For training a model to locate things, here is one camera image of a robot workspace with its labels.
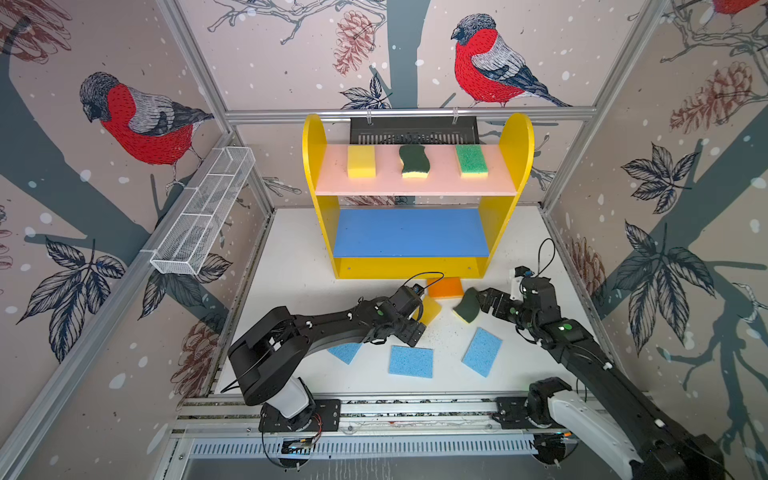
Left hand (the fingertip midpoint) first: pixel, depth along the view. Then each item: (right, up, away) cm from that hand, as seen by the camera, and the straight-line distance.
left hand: (414, 318), depth 86 cm
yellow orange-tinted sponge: (+6, +1, +7) cm, 10 cm away
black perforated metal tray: (+1, +59, +11) cm, 60 cm away
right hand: (+21, +7, -3) cm, 22 cm away
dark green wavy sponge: (+17, +2, +5) cm, 18 cm away
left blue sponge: (-20, -9, -3) cm, 22 cm away
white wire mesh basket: (-57, +23, -15) cm, 63 cm away
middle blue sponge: (-1, -11, -4) cm, 12 cm away
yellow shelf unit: (0, +22, +6) cm, 23 cm away
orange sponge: (+12, +6, +14) cm, 19 cm away
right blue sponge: (+19, -9, -3) cm, 21 cm away
